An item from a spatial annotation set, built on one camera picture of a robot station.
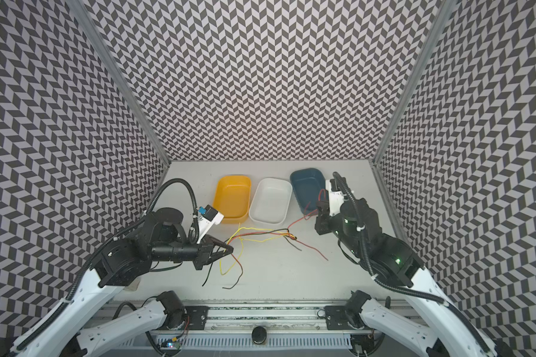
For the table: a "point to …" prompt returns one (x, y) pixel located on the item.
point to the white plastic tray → (271, 201)
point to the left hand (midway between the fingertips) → (230, 252)
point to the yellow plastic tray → (232, 197)
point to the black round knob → (259, 335)
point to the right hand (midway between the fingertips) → (320, 202)
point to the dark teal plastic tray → (307, 183)
